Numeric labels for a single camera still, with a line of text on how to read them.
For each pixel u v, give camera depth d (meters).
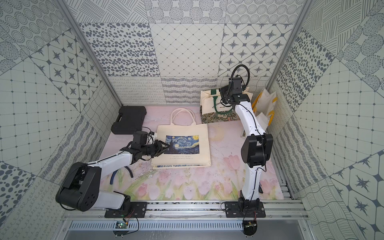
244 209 0.67
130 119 1.08
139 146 0.71
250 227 0.72
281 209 0.77
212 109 1.01
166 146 0.86
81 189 0.43
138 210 0.73
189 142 0.99
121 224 0.72
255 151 0.53
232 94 0.70
